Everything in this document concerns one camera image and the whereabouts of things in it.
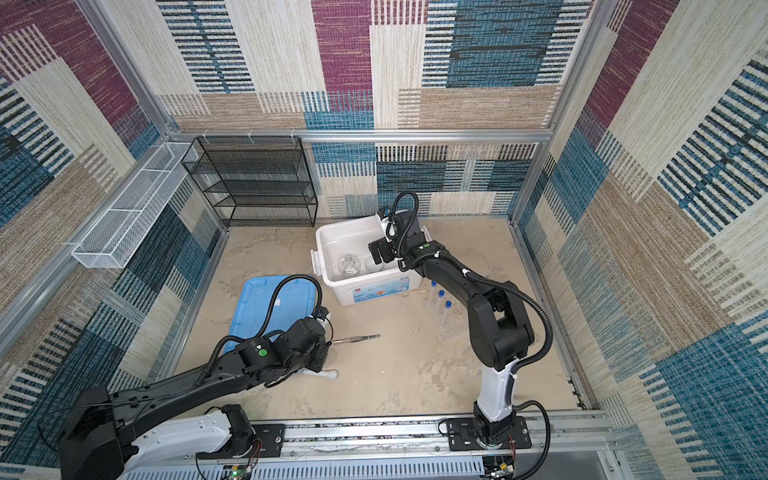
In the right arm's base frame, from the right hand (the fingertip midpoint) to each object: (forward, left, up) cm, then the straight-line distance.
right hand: (385, 242), depth 92 cm
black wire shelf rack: (+30, +46, +2) cm, 55 cm away
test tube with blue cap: (-14, -13, -8) cm, 21 cm away
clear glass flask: (0, +12, -11) cm, 16 cm away
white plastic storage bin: (+2, +14, -9) cm, 17 cm away
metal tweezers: (-23, +10, -17) cm, 30 cm away
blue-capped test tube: (-18, -15, -7) cm, 24 cm away
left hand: (-28, +17, -8) cm, 33 cm away
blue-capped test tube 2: (-21, -16, -9) cm, 28 cm away
